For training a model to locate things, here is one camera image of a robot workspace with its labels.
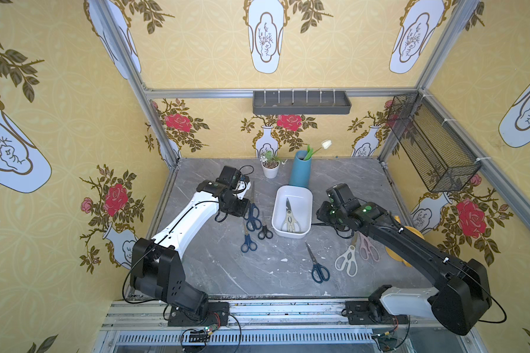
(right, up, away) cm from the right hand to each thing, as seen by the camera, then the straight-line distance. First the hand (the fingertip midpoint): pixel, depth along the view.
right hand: (313, 215), depth 82 cm
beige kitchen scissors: (-7, -4, +15) cm, 17 cm away
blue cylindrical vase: (-2, +18, +13) cm, 23 cm away
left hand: (-27, +2, +2) cm, 27 cm away
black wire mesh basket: (+42, +20, -7) cm, 47 cm away
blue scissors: (-23, +1, +1) cm, 23 cm away
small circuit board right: (+14, -29, -25) cm, 40 cm away
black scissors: (+2, -1, -7) cm, 8 cm away
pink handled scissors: (+22, -14, +6) cm, 27 cm away
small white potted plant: (-16, +21, +27) cm, 38 cm away
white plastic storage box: (-6, -1, +18) cm, 19 cm away
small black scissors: (-18, -9, +11) cm, 23 cm away
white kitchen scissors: (+14, -17, +4) cm, 23 cm away
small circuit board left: (-35, -34, -12) cm, 50 cm away
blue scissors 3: (-25, -13, +8) cm, 29 cm away
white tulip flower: (+6, +28, +8) cm, 30 cm away
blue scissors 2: (-23, -6, +15) cm, 29 cm away
